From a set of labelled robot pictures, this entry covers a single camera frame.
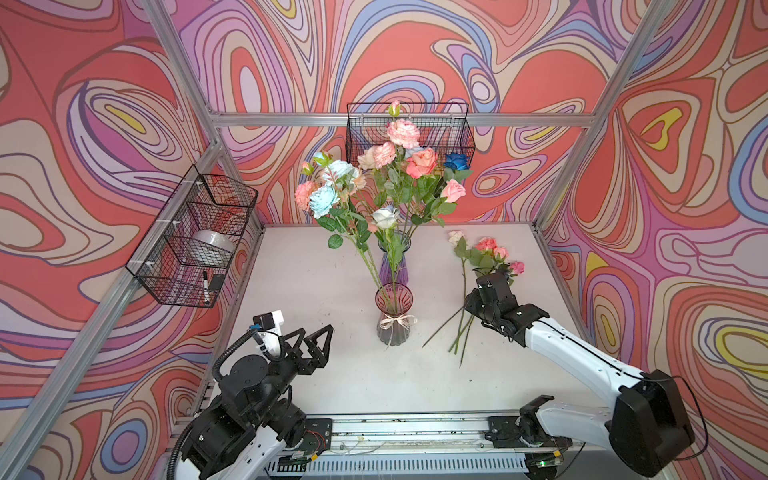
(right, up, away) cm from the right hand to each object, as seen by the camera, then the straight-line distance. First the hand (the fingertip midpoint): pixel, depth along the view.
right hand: (471, 305), depth 87 cm
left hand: (-39, -1, -22) cm, 45 cm away
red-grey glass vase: (-23, -5, -9) cm, 25 cm away
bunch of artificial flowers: (+11, +14, +21) cm, 28 cm away
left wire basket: (-73, +16, -15) cm, 76 cm away
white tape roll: (-66, +19, -14) cm, 70 cm away
